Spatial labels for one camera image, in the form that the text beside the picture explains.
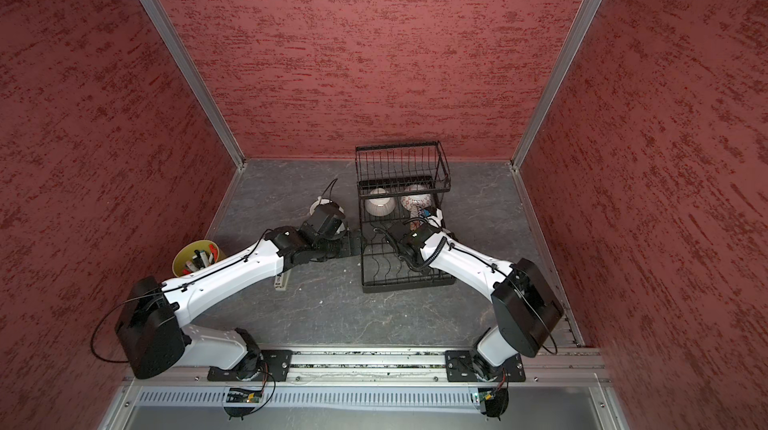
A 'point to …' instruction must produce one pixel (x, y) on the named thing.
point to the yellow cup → (186, 254)
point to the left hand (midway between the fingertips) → (353, 250)
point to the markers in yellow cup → (201, 259)
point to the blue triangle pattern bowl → (415, 201)
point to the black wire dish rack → (397, 182)
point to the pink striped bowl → (380, 206)
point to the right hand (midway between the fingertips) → (454, 247)
